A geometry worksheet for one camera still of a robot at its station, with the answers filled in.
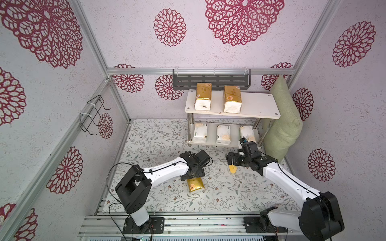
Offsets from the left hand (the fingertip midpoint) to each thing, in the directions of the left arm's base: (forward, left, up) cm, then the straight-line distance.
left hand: (194, 175), depth 85 cm
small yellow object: (+6, -24, -5) cm, 25 cm away
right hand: (+9, -22, +5) cm, 24 cm away
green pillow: (+12, -45, +26) cm, 53 cm away
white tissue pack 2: (+24, -18, +6) cm, 31 cm away
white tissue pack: (+26, -4, +4) cm, 27 cm away
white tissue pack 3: (+27, -35, +5) cm, 44 cm away
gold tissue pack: (-6, 0, +3) cm, 7 cm away
